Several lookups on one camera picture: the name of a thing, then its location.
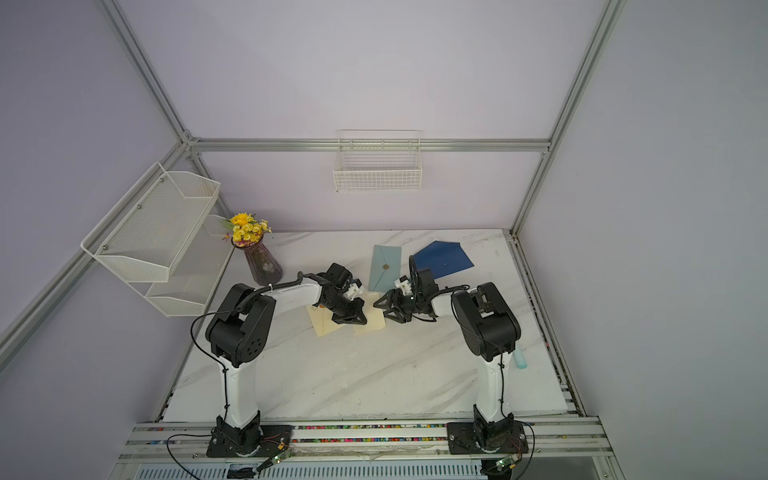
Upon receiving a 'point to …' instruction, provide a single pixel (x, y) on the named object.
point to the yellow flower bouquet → (246, 230)
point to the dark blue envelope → (443, 258)
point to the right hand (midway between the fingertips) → (380, 312)
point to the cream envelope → (321, 319)
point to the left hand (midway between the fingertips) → (364, 323)
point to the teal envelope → (385, 268)
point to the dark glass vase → (263, 263)
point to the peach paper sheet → (375, 317)
